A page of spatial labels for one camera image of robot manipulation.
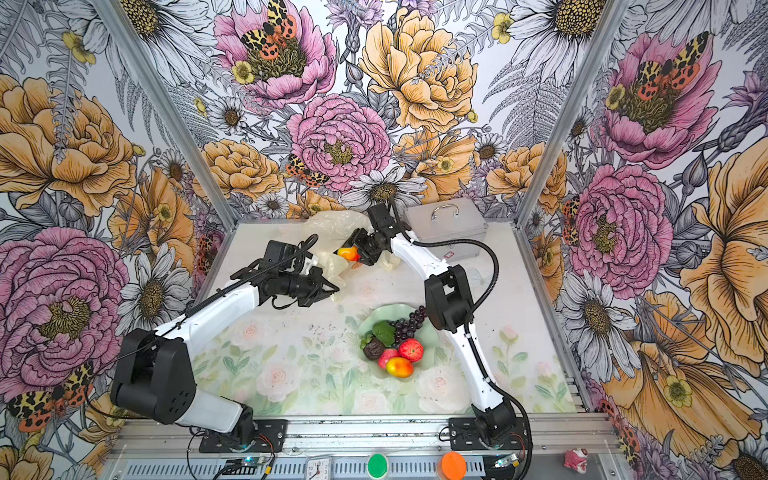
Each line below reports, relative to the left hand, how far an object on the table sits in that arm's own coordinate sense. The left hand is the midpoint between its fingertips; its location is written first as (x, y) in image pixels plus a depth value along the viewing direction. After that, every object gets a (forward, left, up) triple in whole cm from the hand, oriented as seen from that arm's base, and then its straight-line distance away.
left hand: (338, 297), depth 83 cm
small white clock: (-37, +3, -13) cm, 39 cm away
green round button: (-37, -11, -5) cm, 39 cm away
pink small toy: (-36, -55, -10) cm, 67 cm away
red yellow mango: (+18, -2, -3) cm, 18 cm away
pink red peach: (-13, -13, -9) cm, 20 cm away
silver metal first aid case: (+29, -34, +1) cm, 44 cm away
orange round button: (-37, -27, -6) cm, 46 cm away
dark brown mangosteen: (-12, -10, -8) cm, 17 cm away
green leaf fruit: (-6, -12, -9) cm, 16 cm away
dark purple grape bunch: (-5, -18, -10) cm, 21 cm away
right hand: (+18, -1, -4) cm, 18 cm away
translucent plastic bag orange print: (+25, +5, 0) cm, 26 cm away
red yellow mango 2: (-17, -16, -6) cm, 24 cm away
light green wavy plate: (-6, -24, -11) cm, 27 cm away
